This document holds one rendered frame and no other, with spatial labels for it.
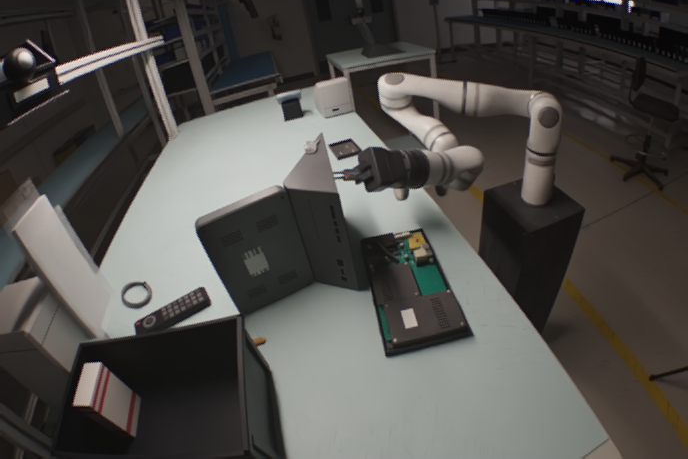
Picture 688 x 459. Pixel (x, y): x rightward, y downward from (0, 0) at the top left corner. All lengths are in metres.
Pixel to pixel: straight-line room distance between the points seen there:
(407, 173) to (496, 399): 0.40
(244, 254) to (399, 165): 0.31
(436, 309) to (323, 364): 0.19
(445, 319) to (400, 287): 0.10
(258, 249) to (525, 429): 0.47
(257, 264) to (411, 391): 0.31
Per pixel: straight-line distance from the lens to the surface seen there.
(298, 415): 0.51
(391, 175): 0.59
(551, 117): 0.94
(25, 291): 0.67
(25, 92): 0.47
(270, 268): 0.58
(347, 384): 0.51
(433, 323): 0.53
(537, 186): 1.03
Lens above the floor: 1.46
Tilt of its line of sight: 33 degrees down
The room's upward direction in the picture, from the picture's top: 11 degrees counter-clockwise
